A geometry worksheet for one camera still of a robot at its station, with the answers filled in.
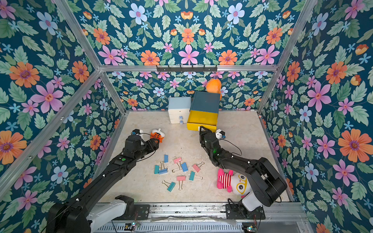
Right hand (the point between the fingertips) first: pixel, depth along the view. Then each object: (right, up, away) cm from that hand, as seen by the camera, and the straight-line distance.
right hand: (198, 127), depth 85 cm
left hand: (-24, -8, -2) cm, 26 cm away
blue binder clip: (-21, -21, +10) cm, 32 cm away
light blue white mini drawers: (-14, +12, +19) cm, 26 cm away
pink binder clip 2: (-1, -25, +4) cm, 25 cm away
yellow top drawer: (+7, +4, +9) cm, 12 cm away
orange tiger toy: (-28, -5, +14) cm, 32 cm away
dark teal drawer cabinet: (+5, +17, +12) cm, 21 cm away
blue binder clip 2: (-9, -26, +6) cm, 28 cm away
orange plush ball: (+10, +28, +13) cm, 33 cm away
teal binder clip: (-26, -27, +4) cm, 38 cm away
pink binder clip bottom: (-11, -31, +1) cm, 33 cm away
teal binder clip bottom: (-16, -34, -3) cm, 38 cm away
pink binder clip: (-14, -22, +8) cm, 27 cm away
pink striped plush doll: (+21, -30, -8) cm, 37 cm away
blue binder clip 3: (-22, -27, +4) cm, 35 cm away
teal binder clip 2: (-4, -30, +2) cm, 30 cm away
